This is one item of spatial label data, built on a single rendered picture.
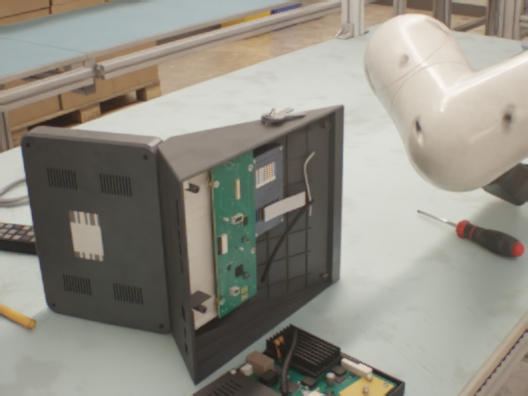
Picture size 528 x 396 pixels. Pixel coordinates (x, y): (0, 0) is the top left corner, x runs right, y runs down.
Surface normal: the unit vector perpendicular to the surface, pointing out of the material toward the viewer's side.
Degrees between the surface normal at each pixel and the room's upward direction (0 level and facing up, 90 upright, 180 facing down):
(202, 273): 90
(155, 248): 90
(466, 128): 61
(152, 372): 0
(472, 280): 0
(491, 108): 53
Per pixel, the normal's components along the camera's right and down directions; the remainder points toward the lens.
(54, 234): -0.33, 0.40
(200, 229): 0.78, 0.24
